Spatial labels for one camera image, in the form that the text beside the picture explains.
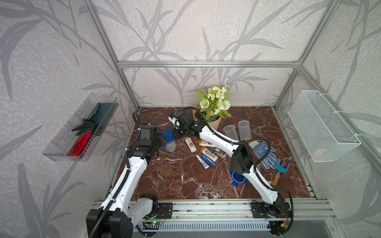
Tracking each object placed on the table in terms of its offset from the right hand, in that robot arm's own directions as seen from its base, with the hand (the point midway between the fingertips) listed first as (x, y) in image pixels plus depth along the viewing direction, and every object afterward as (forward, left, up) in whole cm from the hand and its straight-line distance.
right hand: (171, 132), depth 89 cm
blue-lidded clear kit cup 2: (+9, -39, -12) cm, 42 cm away
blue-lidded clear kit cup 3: (+9, -49, -12) cm, 52 cm away
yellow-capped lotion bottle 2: (-9, -23, -11) cm, 27 cm away
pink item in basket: (-19, -75, +7) cm, 78 cm away
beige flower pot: (+5, -27, +1) cm, 27 cm away
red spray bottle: (-21, +30, +22) cm, 43 cm away
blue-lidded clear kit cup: (-7, -1, +6) cm, 9 cm away
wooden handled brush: (-18, -65, -13) cm, 69 cm away
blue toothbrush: (-12, -21, -13) cm, 28 cm away
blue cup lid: (-24, -39, -12) cm, 47 cm away
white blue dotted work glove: (-5, -57, -14) cm, 59 cm away
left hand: (-7, +3, +5) cm, 9 cm away
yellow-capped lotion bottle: (-2, -11, -11) cm, 16 cm away
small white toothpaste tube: (-16, -21, -13) cm, 29 cm away
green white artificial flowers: (+10, -27, +14) cm, 32 cm away
